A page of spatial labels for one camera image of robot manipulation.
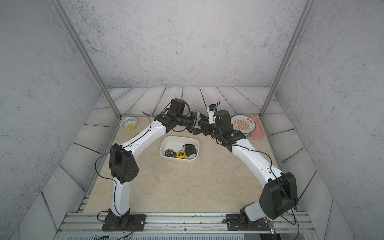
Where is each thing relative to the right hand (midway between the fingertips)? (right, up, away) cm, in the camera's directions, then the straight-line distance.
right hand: (204, 122), depth 80 cm
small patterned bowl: (-55, +1, +35) cm, 65 cm away
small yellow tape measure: (-14, -20, +16) cm, 29 cm away
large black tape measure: (-8, -17, +18) cm, 26 cm away
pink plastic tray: (+41, -7, +31) cm, 52 cm away
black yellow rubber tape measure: (-21, -19, +16) cm, 33 cm away
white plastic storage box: (-18, -14, +22) cm, 31 cm away
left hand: (+3, 0, -3) cm, 4 cm away
